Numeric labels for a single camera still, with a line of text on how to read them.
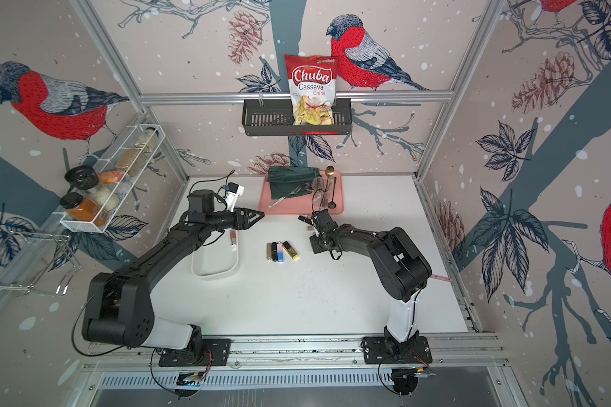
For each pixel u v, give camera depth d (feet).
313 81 2.69
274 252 3.10
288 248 3.10
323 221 2.55
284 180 3.91
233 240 3.19
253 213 2.62
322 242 2.42
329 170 3.46
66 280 2.01
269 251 3.11
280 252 3.10
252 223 2.57
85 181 2.03
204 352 2.33
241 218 2.44
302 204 3.64
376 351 2.39
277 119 3.50
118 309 1.40
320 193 3.46
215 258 3.01
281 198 3.63
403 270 1.63
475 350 2.46
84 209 2.01
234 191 2.53
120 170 2.48
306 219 3.40
